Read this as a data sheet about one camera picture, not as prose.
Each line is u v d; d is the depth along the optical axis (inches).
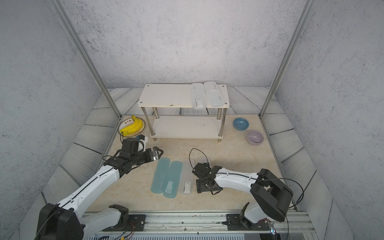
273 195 16.9
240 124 44.9
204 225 28.6
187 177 34.4
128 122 45.5
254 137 40.8
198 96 32.6
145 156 28.5
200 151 31.8
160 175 36.5
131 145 25.1
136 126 42.4
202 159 37.1
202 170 26.5
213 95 32.7
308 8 27.8
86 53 34.3
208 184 24.1
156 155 29.1
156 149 29.7
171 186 33.3
